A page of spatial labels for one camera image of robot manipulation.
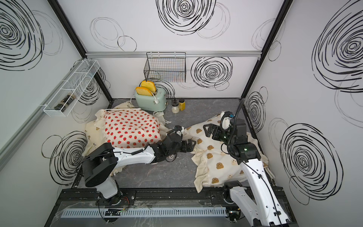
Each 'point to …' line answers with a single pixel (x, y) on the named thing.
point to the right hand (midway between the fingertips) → (210, 128)
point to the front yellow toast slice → (143, 91)
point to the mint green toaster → (147, 103)
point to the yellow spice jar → (182, 104)
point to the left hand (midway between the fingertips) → (191, 143)
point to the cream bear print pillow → (212, 169)
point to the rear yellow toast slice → (150, 85)
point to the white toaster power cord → (156, 100)
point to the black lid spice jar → (175, 103)
